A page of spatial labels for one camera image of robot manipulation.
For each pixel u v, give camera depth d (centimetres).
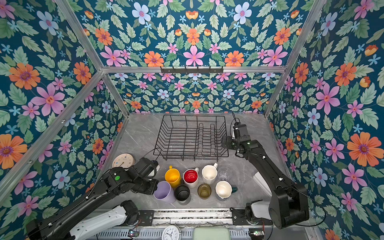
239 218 73
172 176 85
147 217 74
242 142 63
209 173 86
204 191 82
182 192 80
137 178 54
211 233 68
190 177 86
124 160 91
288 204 40
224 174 82
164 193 77
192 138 104
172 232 67
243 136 64
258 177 82
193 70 93
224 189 83
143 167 55
